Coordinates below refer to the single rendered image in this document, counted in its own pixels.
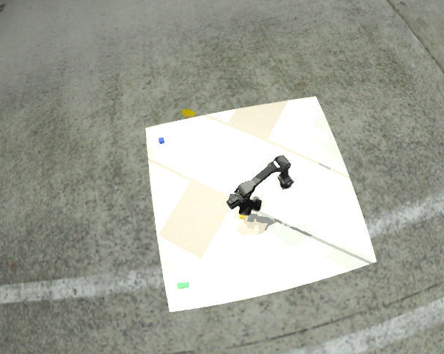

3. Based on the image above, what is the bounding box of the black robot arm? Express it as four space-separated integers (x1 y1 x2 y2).
226 155 294 215

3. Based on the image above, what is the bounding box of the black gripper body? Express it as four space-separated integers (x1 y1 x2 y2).
229 194 262 211

